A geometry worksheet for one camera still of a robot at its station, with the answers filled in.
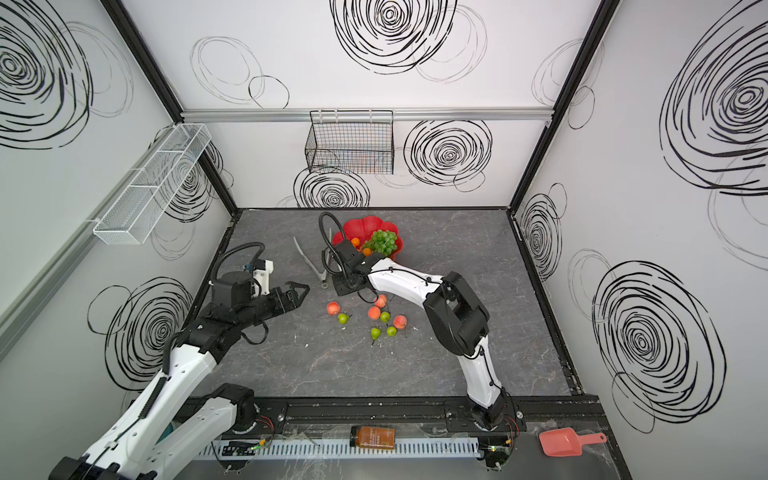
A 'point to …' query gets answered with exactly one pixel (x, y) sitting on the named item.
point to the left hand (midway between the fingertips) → (301, 291)
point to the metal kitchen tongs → (321, 276)
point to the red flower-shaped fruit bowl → (362, 229)
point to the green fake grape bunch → (382, 241)
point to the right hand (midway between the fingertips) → (339, 283)
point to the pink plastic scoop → (564, 442)
